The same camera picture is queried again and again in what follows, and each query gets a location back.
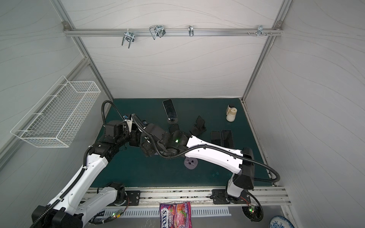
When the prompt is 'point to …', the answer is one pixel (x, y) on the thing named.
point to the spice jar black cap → (232, 106)
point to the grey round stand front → (190, 163)
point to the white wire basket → (56, 118)
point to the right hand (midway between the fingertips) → (148, 138)
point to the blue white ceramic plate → (280, 222)
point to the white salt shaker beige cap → (231, 113)
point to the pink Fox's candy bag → (176, 215)
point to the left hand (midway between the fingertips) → (138, 126)
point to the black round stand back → (173, 122)
